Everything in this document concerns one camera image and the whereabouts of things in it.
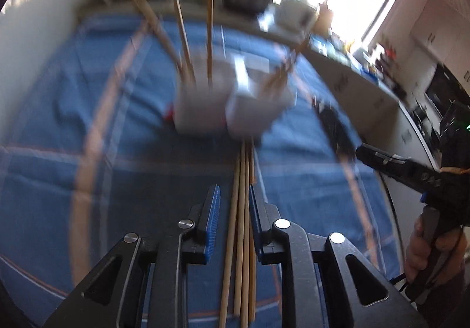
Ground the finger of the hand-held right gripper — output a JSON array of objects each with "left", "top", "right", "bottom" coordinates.
[{"left": 355, "top": 143, "right": 444, "bottom": 204}]

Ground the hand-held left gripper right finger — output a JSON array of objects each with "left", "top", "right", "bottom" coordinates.
[{"left": 248, "top": 184, "right": 429, "bottom": 328}]

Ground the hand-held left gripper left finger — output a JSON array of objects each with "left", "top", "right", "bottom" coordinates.
[{"left": 43, "top": 184, "right": 221, "bottom": 328}]

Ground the thin wooden chopstick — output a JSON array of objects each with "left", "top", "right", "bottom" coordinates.
[
  {"left": 233, "top": 144, "right": 248, "bottom": 316},
  {"left": 249, "top": 145, "right": 256, "bottom": 322},
  {"left": 240, "top": 144, "right": 251, "bottom": 328},
  {"left": 219, "top": 144, "right": 245, "bottom": 328}
]

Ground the white two-compartment utensil holder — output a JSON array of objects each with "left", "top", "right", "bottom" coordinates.
[{"left": 172, "top": 52, "right": 298, "bottom": 139}]

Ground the person's right hand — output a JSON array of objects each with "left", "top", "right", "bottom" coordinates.
[{"left": 403, "top": 217, "right": 462, "bottom": 282}]

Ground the black smartphone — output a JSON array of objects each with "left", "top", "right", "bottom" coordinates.
[{"left": 316, "top": 100, "right": 364, "bottom": 167}]

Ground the black range hood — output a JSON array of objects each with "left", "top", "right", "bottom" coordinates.
[{"left": 426, "top": 63, "right": 470, "bottom": 108}]

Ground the blue plaid tablecloth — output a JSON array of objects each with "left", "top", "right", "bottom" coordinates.
[{"left": 0, "top": 14, "right": 408, "bottom": 328}]

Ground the wooden cutting board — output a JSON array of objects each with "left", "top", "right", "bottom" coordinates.
[{"left": 316, "top": 1, "right": 334, "bottom": 36}]

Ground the white pressure cooker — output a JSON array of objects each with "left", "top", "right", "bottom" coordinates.
[{"left": 275, "top": 0, "right": 318, "bottom": 33}]

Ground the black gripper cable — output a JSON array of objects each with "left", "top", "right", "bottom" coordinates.
[{"left": 380, "top": 172, "right": 409, "bottom": 290}]

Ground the white wall cabinet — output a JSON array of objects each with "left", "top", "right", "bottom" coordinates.
[{"left": 407, "top": 0, "right": 470, "bottom": 82}]

